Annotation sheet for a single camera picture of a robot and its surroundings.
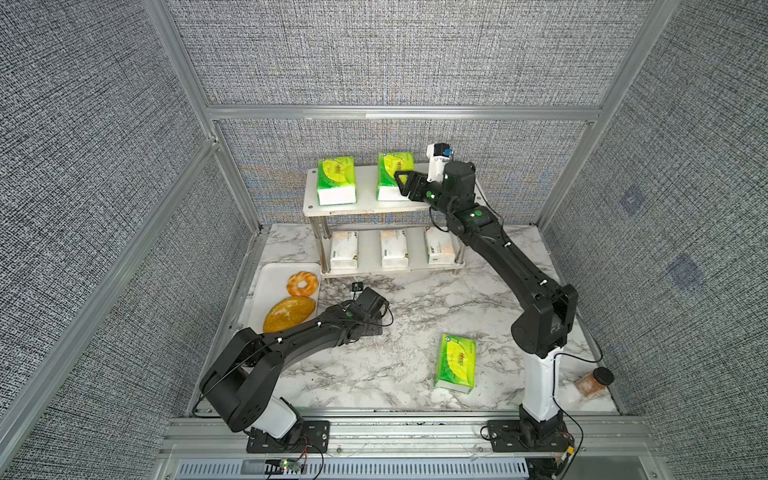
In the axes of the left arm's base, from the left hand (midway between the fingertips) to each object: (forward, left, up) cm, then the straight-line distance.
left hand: (372, 320), depth 89 cm
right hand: (+25, -10, +36) cm, 45 cm away
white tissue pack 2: (+22, -7, +6) cm, 24 cm away
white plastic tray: (+16, +34, -4) cm, 38 cm away
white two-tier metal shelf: (+26, +1, 0) cm, 26 cm away
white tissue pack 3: (+22, -22, +7) cm, 32 cm away
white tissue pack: (+22, +9, +6) cm, 24 cm away
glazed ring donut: (+16, +26, -3) cm, 31 cm away
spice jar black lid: (-21, -56, +3) cm, 59 cm away
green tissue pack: (-14, -22, +1) cm, 26 cm away
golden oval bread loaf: (+3, +25, 0) cm, 26 cm away
